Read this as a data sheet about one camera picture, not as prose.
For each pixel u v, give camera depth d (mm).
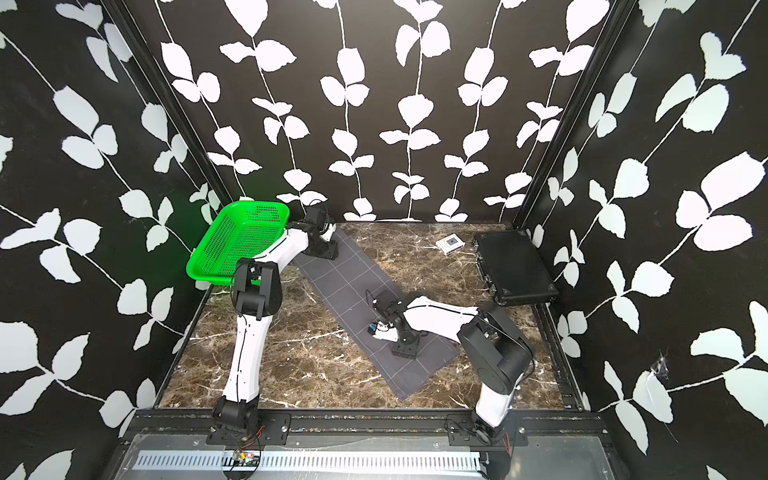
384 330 798
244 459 704
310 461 701
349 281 1039
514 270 1267
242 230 1182
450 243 1138
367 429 748
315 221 906
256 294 654
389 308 724
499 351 468
